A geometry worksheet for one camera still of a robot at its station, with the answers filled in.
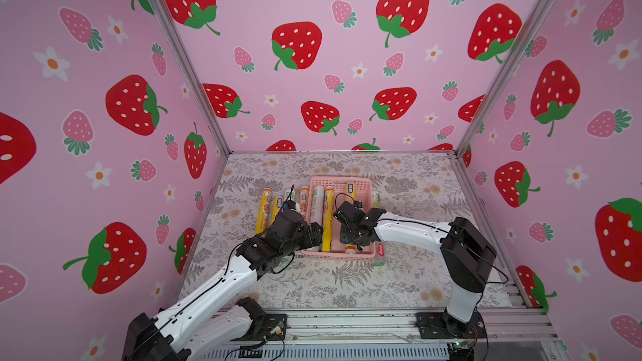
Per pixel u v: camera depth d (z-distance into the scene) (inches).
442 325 26.5
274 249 22.4
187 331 16.3
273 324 28.6
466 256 18.3
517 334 28.9
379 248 33.8
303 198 39.6
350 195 38.6
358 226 25.9
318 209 37.9
